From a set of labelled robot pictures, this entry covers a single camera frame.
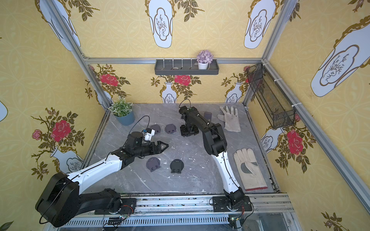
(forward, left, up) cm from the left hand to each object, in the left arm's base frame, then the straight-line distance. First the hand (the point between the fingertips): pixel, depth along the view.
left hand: (165, 147), depth 83 cm
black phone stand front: (-7, -6, -11) cm, 14 cm away
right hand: (+15, -13, -12) cm, 24 cm away
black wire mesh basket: (+17, -65, +15) cm, 69 cm away
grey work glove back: (+28, -47, -11) cm, 56 cm away
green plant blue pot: (+28, +32, 0) cm, 42 cm away
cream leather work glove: (-11, -49, -10) cm, 51 cm away
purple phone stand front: (-5, +9, -11) cm, 15 cm away
